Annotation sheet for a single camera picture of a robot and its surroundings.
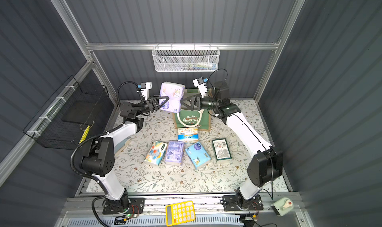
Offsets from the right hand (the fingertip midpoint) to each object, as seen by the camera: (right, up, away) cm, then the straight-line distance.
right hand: (186, 100), depth 70 cm
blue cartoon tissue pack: (+6, -31, +16) cm, 35 cm away
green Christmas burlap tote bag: (+6, -10, +19) cm, 22 cm away
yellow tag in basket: (-47, -16, -2) cm, 50 cm away
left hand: (-7, 0, -1) cm, 7 cm away
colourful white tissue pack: (-19, -30, +16) cm, 39 cm away
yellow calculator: (-3, -54, 0) cm, 54 cm away
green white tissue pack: (+20, -27, +16) cm, 38 cm away
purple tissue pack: (-8, -29, +16) cm, 34 cm away
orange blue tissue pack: (+1, -20, +22) cm, 30 cm away
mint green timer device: (+44, -49, -3) cm, 66 cm away
